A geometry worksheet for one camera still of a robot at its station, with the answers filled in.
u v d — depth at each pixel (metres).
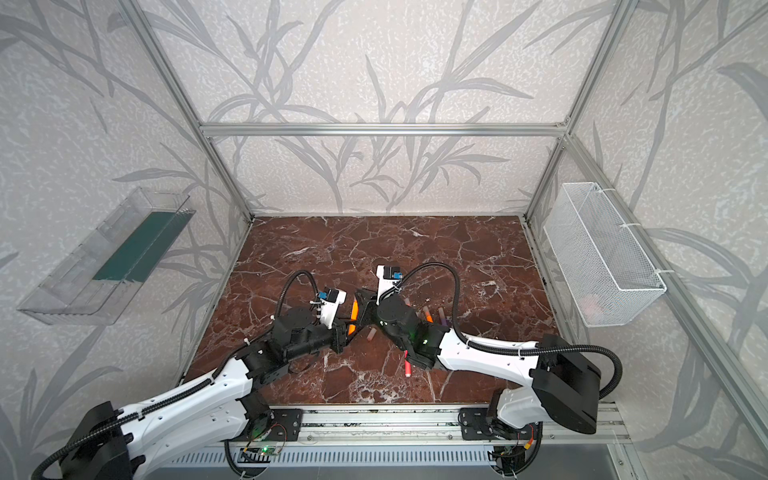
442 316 0.93
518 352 0.45
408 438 0.73
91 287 0.64
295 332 0.59
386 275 0.66
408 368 0.82
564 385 0.42
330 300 0.68
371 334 0.89
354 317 0.74
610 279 0.60
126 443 0.41
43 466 0.38
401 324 0.54
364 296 0.73
